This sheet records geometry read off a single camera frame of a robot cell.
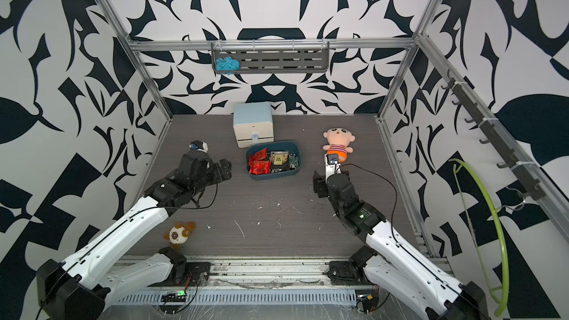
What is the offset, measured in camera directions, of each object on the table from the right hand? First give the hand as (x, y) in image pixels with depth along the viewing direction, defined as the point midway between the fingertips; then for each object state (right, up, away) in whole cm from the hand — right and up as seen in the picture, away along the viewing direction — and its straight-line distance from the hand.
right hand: (322, 168), depth 78 cm
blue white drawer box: (-27, +17, +18) cm, 37 cm away
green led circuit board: (-47, -41, -5) cm, 63 cm away
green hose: (+35, -27, -28) cm, 53 cm away
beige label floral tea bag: (-15, +1, +18) cm, 24 cm away
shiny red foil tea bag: (-25, +3, +20) cm, 32 cm away
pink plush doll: (+12, +10, +24) cm, 28 cm away
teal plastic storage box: (-10, +7, +23) cm, 26 cm away
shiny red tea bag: (-24, -2, +15) cm, 28 cm away
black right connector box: (+13, -42, -7) cm, 44 cm away
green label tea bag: (-9, 0, +21) cm, 23 cm away
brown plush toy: (-51, -24, +1) cm, 56 cm away
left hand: (-37, +2, +1) cm, 37 cm away
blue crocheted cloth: (-37, +41, +13) cm, 56 cm away
